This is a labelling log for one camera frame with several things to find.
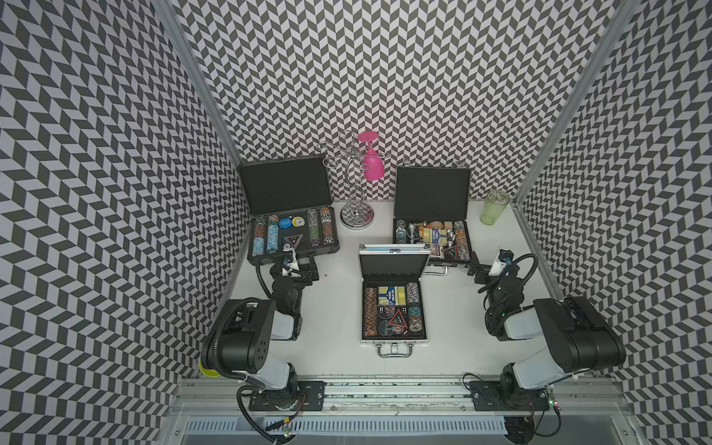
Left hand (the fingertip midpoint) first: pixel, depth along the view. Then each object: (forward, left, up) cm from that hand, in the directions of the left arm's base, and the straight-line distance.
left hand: (298, 257), depth 90 cm
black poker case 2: (+24, -49, -3) cm, 54 cm away
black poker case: (+25, +8, -1) cm, 27 cm away
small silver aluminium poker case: (-11, -32, -7) cm, 34 cm away
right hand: (-1, -62, 0) cm, 62 cm away
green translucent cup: (+22, -72, +1) cm, 75 cm away
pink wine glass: (+34, -25, +12) cm, 44 cm away
